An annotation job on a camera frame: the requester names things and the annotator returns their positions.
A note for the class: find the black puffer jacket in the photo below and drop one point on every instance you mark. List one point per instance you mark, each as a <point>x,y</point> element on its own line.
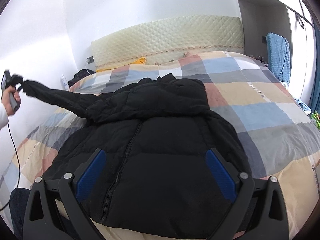
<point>155,134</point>

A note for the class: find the wall socket with charger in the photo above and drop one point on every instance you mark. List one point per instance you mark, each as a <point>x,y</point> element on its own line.
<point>90,60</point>

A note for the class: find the person's dark trouser leg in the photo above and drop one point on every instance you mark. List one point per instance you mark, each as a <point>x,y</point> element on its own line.
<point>19,198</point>

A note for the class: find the yellow cloth by headboard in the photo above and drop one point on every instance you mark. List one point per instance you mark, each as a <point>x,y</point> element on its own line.
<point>141,60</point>

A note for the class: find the blue curtain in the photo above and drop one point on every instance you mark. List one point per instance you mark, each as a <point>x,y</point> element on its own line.
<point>315,95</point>

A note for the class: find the blue towel on rack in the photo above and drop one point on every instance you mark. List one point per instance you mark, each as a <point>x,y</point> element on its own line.
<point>279,63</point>

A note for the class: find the black clothing on nightstand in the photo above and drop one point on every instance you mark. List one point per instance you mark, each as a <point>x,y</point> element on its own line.
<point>80,75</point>

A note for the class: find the white sleeved left forearm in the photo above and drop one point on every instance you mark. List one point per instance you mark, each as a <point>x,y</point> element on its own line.
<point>3,116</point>

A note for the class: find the plaid patchwork duvet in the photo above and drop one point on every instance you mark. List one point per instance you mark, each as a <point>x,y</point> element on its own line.
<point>278,137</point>

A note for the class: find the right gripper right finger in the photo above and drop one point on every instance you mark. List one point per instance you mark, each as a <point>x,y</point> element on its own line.
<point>258,209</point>

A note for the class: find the dark wardrobe cabinet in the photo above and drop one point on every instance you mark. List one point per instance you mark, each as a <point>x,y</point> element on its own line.
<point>260,17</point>

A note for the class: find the green plant by window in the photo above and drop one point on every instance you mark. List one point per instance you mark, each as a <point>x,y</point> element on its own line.
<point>315,118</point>

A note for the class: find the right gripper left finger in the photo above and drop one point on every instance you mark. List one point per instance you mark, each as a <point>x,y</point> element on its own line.
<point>42,219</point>

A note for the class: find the person's left hand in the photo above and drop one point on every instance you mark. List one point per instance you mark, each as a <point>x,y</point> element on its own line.
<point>10,95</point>

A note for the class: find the white spray bottle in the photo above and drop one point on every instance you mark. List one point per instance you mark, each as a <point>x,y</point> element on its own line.
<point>64,82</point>

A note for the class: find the cream quilted headboard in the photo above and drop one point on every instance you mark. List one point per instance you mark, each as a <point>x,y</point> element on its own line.
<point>168,39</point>

